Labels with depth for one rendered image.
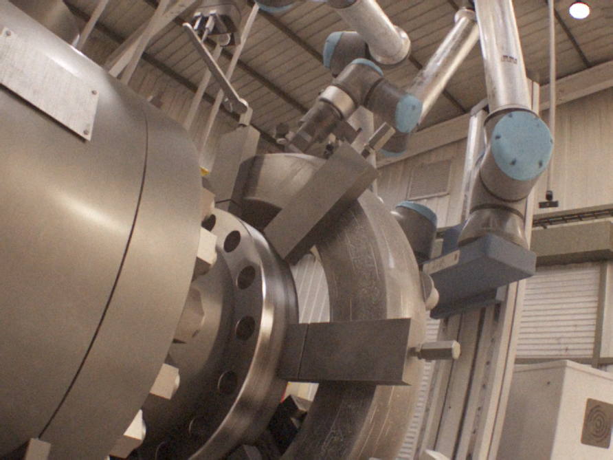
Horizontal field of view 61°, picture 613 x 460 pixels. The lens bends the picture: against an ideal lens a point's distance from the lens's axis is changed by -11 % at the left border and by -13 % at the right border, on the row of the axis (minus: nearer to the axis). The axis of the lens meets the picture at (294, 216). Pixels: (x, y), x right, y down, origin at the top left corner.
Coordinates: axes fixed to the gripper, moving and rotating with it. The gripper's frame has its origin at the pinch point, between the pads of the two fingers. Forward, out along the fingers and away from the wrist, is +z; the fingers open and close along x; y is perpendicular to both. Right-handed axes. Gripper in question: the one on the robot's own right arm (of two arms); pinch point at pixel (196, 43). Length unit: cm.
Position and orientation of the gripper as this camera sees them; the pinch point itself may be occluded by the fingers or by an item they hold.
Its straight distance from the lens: 93.3
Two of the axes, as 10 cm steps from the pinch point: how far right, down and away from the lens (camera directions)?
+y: 3.0, 4.6, 8.3
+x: -9.3, -0.3, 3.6
